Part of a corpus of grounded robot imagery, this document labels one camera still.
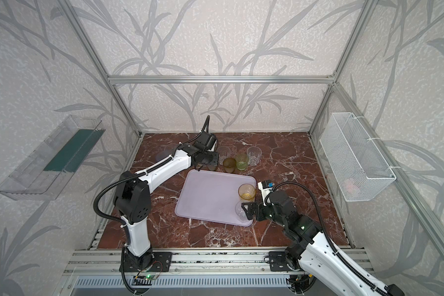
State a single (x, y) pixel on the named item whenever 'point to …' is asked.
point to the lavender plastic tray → (211, 196)
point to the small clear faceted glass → (240, 213)
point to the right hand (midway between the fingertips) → (249, 202)
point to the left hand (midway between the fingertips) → (216, 158)
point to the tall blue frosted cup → (164, 153)
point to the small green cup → (241, 160)
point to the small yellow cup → (246, 192)
